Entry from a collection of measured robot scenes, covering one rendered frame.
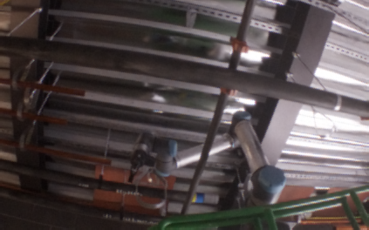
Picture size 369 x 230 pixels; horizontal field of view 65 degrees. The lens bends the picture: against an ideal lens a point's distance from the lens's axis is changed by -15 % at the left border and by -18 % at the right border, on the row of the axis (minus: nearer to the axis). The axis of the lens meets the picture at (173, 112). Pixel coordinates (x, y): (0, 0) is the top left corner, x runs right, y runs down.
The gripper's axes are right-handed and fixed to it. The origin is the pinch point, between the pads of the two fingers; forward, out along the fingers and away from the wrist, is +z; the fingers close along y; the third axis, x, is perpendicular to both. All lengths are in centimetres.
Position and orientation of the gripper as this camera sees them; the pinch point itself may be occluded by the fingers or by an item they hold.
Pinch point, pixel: (131, 176)
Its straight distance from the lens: 166.8
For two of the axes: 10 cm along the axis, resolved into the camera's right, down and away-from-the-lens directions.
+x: 9.3, 3.5, 0.4
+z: -1.6, 5.1, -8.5
